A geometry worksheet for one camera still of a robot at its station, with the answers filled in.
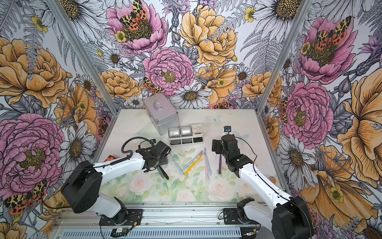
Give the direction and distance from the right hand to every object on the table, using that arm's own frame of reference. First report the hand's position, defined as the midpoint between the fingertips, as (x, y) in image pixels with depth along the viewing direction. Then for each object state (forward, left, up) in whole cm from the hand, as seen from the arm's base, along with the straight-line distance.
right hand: (220, 143), depth 85 cm
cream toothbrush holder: (+17, +20, -13) cm, 29 cm away
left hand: (-5, +36, -10) cm, 38 cm away
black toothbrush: (-10, +34, -14) cm, 38 cm away
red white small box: (-1, +66, -10) cm, 67 cm away
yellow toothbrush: (-5, +16, -14) cm, 22 cm away
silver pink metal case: (+26, +36, +1) cm, 44 cm away
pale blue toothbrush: (-4, +7, -15) cm, 17 cm away
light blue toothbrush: (-7, +25, -15) cm, 30 cm away
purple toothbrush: (-5, -1, -15) cm, 16 cm away
